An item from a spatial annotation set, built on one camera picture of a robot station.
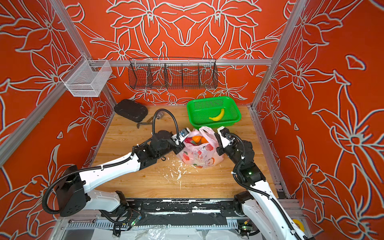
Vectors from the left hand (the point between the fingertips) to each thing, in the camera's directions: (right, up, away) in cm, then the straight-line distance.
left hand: (185, 133), depth 75 cm
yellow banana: (+24, +9, +34) cm, 42 cm away
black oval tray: (-43, +14, +35) cm, 57 cm away
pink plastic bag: (+8, -12, +4) cm, 15 cm away
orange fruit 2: (+11, -6, +16) cm, 20 cm away
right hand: (+14, +1, -4) cm, 15 cm away
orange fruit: (+7, -5, +18) cm, 20 cm away
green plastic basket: (+10, +15, +39) cm, 43 cm away
